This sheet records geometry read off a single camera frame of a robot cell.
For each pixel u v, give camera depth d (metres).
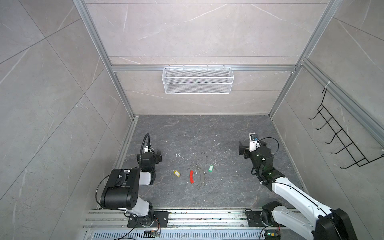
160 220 0.74
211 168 0.91
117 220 0.75
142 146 0.69
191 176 0.88
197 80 1.01
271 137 0.60
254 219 0.73
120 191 0.45
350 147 0.63
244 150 0.73
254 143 0.69
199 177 0.88
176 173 0.90
